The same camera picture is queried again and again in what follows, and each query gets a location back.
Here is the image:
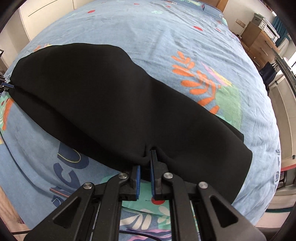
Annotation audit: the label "metal rail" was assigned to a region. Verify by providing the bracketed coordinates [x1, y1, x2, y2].
[273, 50, 296, 95]

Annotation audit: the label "wooden drawer cabinet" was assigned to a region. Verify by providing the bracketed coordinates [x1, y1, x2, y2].
[241, 22, 278, 70]

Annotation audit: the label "white printer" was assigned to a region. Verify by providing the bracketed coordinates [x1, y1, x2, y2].
[251, 13, 280, 43]

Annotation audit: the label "wooden headboard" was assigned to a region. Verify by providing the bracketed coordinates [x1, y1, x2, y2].
[202, 0, 228, 12]

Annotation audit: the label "black pants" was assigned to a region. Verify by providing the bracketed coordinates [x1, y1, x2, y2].
[9, 43, 252, 202]

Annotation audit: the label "dark blue bag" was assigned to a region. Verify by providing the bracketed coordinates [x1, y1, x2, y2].
[259, 62, 278, 94]

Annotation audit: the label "teal curtain right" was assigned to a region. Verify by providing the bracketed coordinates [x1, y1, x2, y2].
[272, 16, 288, 47]

